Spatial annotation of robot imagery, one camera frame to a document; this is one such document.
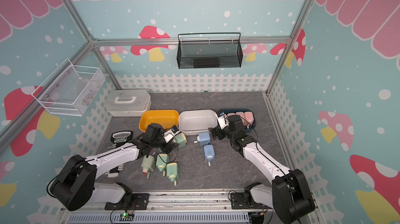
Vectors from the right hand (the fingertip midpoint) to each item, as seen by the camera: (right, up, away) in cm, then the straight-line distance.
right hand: (217, 124), depth 86 cm
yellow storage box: (-34, +2, +22) cm, 41 cm away
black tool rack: (-61, -10, +10) cm, 63 cm away
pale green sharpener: (-36, -20, -7) cm, 42 cm away
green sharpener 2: (-29, -19, -4) cm, 35 cm away
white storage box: (-14, 0, +18) cm, 23 cm away
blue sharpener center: (-4, -16, -3) cm, 16 cm away
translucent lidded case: (-56, +12, +13) cm, 59 cm away
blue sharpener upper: (-7, -9, +3) cm, 12 cm away
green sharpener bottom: (-23, -23, -9) cm, 33 cm away
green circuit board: (-44, -42, -13) cm, 63 cm away
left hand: (-25, -10, +3) cm, 27 cm away
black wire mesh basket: (-4, +45, +12) cm, 46 cm away
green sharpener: (-20, -9, +1) cm, 22 cm away
